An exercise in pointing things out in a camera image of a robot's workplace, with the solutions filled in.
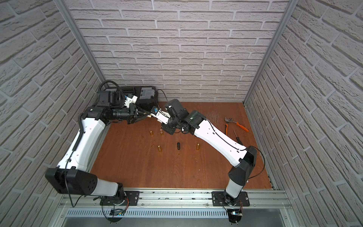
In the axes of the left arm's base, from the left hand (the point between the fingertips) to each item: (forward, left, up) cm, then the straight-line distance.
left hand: (151, 112), depth 68 cm
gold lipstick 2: (-5, -1, -30) cm, 30 cm away
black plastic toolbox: (+30, +10, -17) cm, 36 cm away
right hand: (-1, -8, -6) cm, 10 cm away
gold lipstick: (-1, +1, -2) cm, 2 cm away
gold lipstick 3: (-4, -26, -30) cm, 40 cm away
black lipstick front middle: (-3, -14, -29) cm, 32 cm away
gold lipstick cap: (+8, +6, -32) cm, 34 cm away
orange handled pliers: (+17, -50, -29) cm, 60 cm away
